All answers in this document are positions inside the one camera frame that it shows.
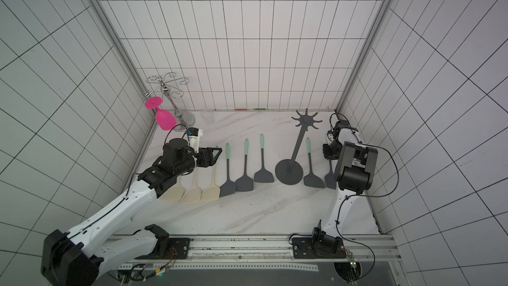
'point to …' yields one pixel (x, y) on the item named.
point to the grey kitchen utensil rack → (290, 171)
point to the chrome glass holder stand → (168, 82)
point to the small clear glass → (208, 116)
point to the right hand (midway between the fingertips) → (334, 155)
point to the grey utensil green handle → (230, 187)
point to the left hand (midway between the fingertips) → (214, 153)
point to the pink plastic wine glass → (165, 119)
